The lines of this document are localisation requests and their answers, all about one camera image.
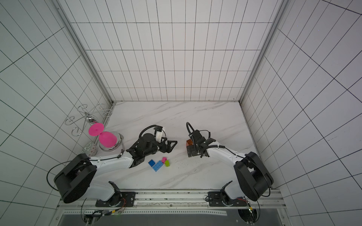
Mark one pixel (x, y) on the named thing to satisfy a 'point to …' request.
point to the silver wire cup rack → (90, 118)
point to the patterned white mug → (90, 149)
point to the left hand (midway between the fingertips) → (170, 142)
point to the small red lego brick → (187, 144)
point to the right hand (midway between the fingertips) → (196, 147)
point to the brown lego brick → (189, 142)
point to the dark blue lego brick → (151, 163)
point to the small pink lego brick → (163, 159)
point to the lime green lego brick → (167, 163)
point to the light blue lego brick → (158, 165)
